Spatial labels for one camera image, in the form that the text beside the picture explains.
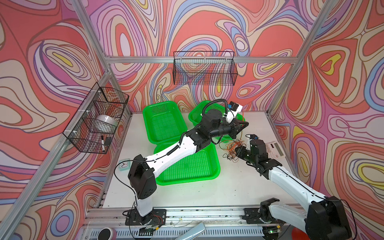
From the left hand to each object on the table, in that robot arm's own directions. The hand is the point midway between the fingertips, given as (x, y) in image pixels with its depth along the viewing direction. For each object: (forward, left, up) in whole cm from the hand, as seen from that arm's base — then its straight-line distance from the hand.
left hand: (250, 124), depth 63 cm
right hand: (+2, -1, -28) cm, 28 cm away
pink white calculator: (+8, -28, -36) cm, 46 cm away
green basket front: (-2, +19, -37) cm, 42 cm away
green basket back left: (+33, +48, -38) cm, 69 cm away
